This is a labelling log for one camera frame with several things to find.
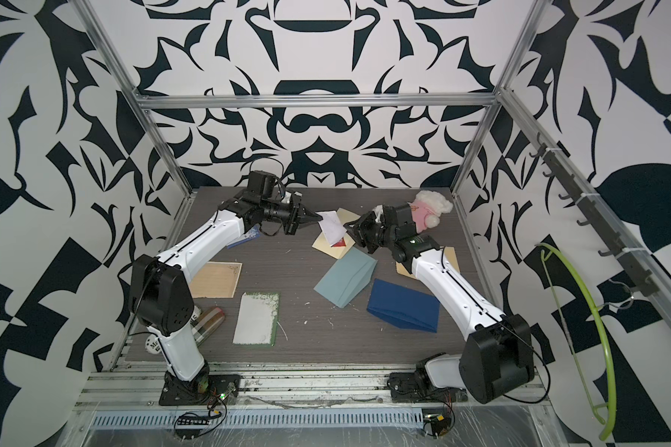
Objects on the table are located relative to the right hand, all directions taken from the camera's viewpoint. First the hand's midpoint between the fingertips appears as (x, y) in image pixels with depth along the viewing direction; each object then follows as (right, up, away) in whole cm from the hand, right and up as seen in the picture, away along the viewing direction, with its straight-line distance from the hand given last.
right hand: (342, 221), depth 78 cm
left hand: (-5, +2, +2) cm, 6 cm away
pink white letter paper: (-2, -2, +3) cm, 4 cm away
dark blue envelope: (+20, -28, +12) cm, 36 cm away
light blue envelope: (+3, -19, +20) cm, 27 cm away
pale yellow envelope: (-7, -8, +28) cm, 30 cm away
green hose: (+47, -35, -27) cm, 65 cm away
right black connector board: (+24, -50, -6) cm, 56 cm away
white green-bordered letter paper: (-26, -31, +10) cm, 42 cm away
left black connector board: (-38, -51, -5) cm, 64 cm away
